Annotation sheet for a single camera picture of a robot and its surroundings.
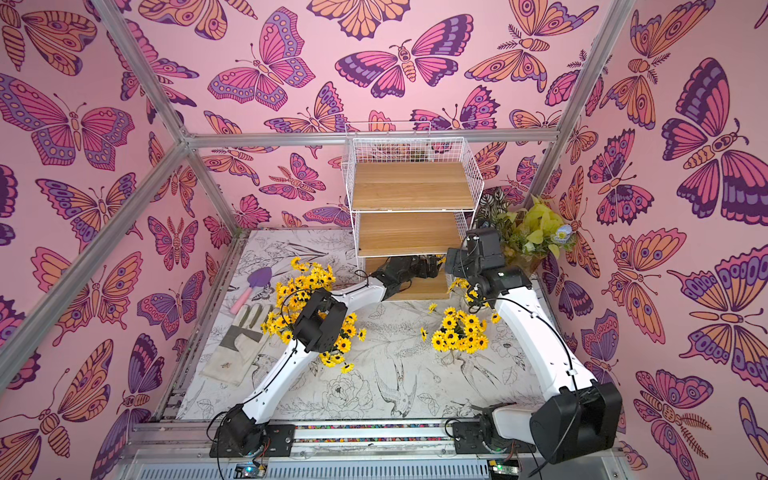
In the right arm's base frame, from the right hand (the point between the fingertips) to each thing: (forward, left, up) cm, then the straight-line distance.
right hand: (471, 256), depth 80 cm
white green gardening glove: (-16, +67, -23) cm, 73 cm away
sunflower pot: (0, +46, -11) cm, 47 cm away
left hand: (+14, +6, -19) cm, 24 cm away
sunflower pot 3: (-21, +33, -11) cm, 41 cm away
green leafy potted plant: (+10, -19, -2) cm, 21 cm away
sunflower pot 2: (-17, +50, -9) cm, 54 cm away
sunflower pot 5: (0, -1, -17) cm, 17 cm away
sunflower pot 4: (-17, +3, -11) cm, 20 cm away
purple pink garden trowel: (+7, +69, -22) cm, 72 cm away
